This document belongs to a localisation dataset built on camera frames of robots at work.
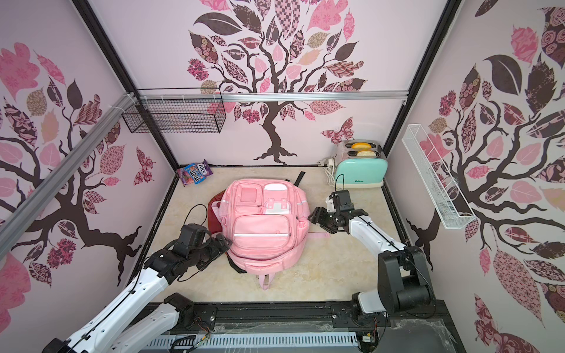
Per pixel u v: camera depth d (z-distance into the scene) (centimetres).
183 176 114
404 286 42
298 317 76
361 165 102
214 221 90
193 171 114
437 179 71
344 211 69
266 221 88
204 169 117
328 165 116
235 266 80
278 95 95
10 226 49
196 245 61
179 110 95
